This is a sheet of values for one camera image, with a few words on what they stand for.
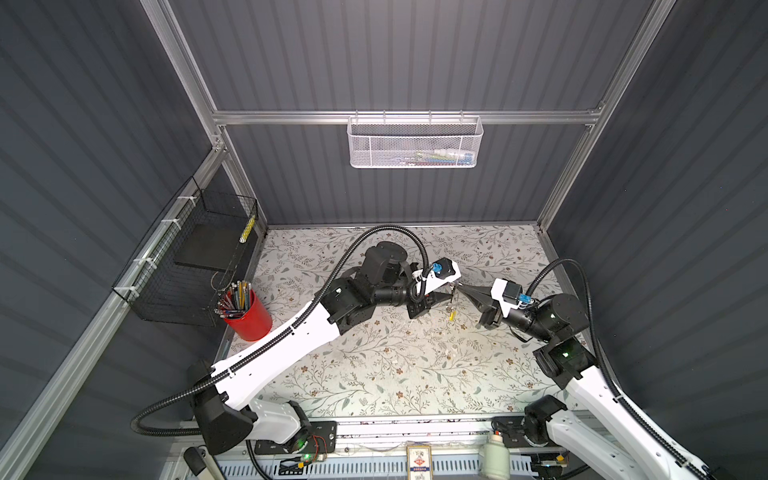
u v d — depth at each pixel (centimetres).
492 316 57
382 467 71
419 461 69
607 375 49
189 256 75
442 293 60
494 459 65
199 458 67
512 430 74
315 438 72
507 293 51
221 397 39
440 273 52
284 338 43
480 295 59
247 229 81
